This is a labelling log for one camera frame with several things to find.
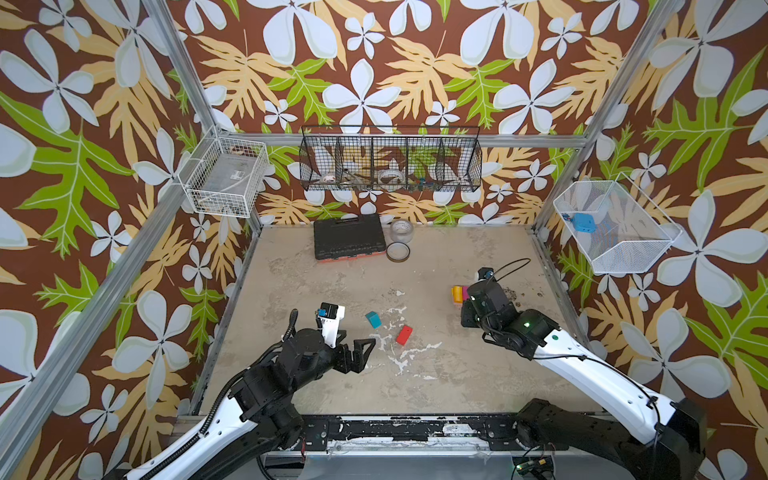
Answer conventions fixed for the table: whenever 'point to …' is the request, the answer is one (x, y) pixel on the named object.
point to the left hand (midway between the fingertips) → (360, 335)
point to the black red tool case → (348, 237)
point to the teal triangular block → (374, 319)
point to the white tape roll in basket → (391, 176)
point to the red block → (404, 335)
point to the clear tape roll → (401, 230)
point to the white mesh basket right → (615, 226)
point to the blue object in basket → (581, 222)
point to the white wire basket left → (224, 176)
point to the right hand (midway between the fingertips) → (463, 305)
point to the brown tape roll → (398, 251)
